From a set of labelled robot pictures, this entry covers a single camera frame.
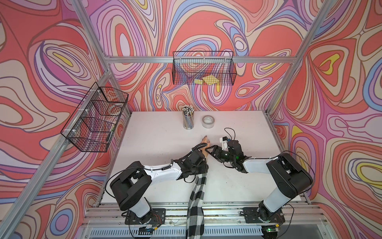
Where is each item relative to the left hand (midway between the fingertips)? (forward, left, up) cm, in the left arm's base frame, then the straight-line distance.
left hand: (209, 169), depth 85 cm
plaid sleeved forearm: (-25, +8, +2) cm, 27 cm away
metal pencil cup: (+33, +12, +14) cm, 38 cm away
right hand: (+9, 0, +1) cm, 9 cm away
